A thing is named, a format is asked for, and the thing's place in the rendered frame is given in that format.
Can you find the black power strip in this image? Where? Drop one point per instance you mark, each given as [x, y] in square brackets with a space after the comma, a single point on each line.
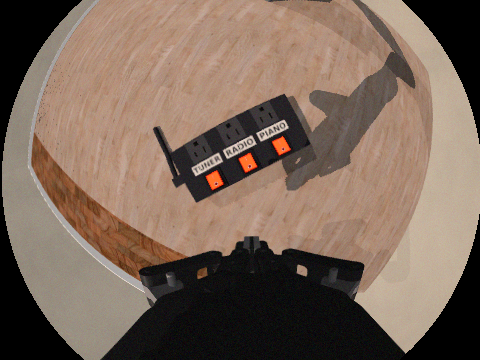
[236, 148]

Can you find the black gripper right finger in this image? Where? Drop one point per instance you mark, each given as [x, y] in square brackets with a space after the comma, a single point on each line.
[344, 275]

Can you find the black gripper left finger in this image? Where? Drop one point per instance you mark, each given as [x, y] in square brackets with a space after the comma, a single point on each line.
[162, 279]

